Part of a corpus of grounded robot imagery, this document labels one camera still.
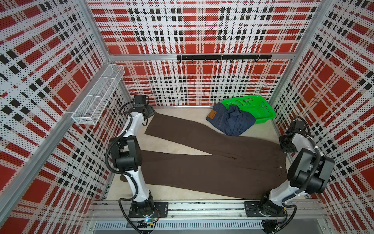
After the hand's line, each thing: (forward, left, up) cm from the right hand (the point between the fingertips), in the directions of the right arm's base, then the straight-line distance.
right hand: (283, 143), depth 89 cm
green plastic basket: (+41, +5, -7) cm, 42 cm away
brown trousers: (-10, +21, -12) cm, 26 cm away
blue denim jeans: (+16, +29, +2) cm, 33 cm away
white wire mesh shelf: (+18, +123, +13) cm, 125 cm away
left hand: (+20, +84, +9) cm, 87 cm away
